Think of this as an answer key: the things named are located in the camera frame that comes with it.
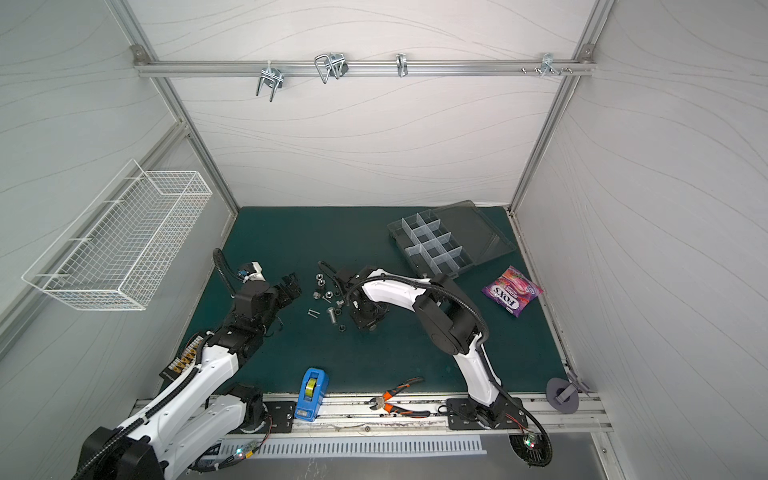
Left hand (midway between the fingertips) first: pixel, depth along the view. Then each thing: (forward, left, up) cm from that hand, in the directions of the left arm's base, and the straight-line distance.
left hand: (289, 275), depth 84 cm
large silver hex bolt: (-7, -11, -14) cm, 19 cm away
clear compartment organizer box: (+24, -49, -12) cm, 56 cm away
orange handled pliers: (-29, -28, -14) cm, 42 cm away
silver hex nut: (+6, -5, -14) cm, 16 cm away
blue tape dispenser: (-27, -10, -9) cm, 31 cm away
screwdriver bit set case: (-20, +28, -13) cm, 37 cm away
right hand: (-5, -24, -14) cm, 28 cm away
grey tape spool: (-26, -74, -13) cm, 80 cm away
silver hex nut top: (+8, -5, -13) cm, 16 cm away
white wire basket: (-6, +35, +17) cm, 39 cm away
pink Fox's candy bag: (+4, -68, -12) cm, 69 cm away
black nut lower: (-9, -15, -14) cm, 22 cm away
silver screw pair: (-5, -5, -14) cm, 16 cm away
